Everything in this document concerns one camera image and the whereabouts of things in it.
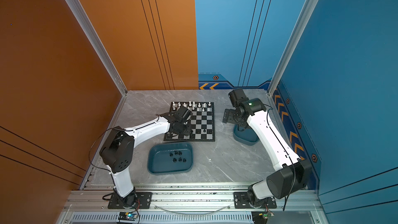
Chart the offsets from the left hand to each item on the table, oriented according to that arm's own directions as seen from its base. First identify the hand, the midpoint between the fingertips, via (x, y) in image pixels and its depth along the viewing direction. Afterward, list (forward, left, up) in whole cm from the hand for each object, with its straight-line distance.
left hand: (189, 129), depth 92 cm
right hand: (-4, -23, +16) cm, 28 cm away
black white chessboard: (+8, -8, -3) cm, 11 cm away
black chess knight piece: (-13, +7, -5) cm, 15 cm away
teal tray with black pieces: (-16, +12, -4) cm, 20 cm away
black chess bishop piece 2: (-17, +7, -4) cm, 19 cm away
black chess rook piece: (-14, +10, -5) cm, 18 cm away
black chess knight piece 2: (-16, +5, -6) cm, 18 cm away
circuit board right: (-42, -36, -7) cm, 56 cm away
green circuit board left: (-42, +26, -7) cm, 50 cm away
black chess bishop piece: (-13, +5, -5) cm, 14 cm away
